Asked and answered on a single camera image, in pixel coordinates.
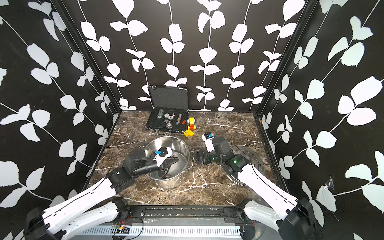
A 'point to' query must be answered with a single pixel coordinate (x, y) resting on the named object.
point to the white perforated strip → (165, 231)
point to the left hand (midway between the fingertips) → (177, 157)
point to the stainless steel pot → (176, 175)
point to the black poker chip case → (170, 112)
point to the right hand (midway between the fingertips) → (198, 150)
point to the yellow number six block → (188, 133)
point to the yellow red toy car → (191, 121)
